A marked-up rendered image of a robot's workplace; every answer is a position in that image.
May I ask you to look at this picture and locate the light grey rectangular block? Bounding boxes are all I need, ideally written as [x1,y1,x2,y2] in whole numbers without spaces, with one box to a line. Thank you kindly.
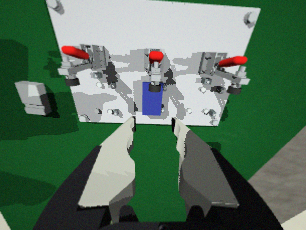
[15,81,52,115]

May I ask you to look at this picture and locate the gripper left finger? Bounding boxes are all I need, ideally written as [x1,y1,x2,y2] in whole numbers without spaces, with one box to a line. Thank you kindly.
[32,116,136,230]

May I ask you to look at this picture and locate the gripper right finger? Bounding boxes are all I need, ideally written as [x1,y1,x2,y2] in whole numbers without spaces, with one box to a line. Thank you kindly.
[171,117,284,230]

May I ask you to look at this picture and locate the blue flat plate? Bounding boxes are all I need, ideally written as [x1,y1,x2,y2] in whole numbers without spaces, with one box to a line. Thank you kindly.
[142,80,163,116]

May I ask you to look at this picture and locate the white flat fixture plate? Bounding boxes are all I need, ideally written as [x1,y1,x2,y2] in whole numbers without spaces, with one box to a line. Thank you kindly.
[46,0,260,126]

